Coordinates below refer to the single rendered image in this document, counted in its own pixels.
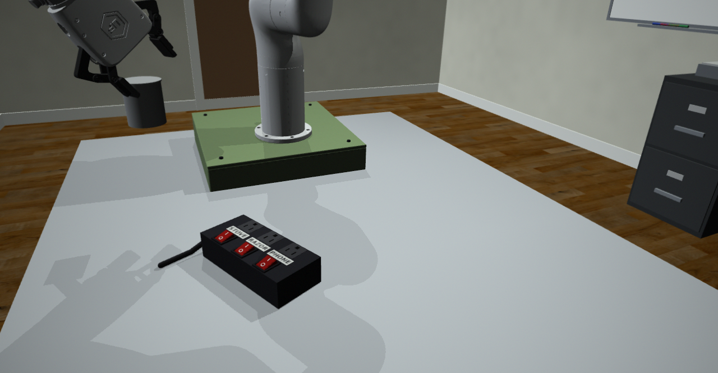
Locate black power strip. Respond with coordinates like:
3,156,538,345
158,214,321,309

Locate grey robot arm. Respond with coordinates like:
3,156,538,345
249,0,333,144

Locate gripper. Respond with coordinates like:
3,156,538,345
48,0,177,98

